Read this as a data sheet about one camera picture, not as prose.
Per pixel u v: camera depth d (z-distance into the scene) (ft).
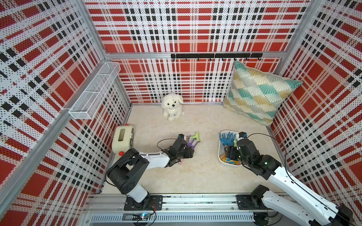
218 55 2.97
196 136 3.22
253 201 2.14
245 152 1.83
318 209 1.34
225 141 3.03
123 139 2.91
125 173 1.49
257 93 2.98
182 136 2.77
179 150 2.38
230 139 3.06
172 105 3.20
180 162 2.57
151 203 2.39
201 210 2.39
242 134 2.26
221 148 2.88
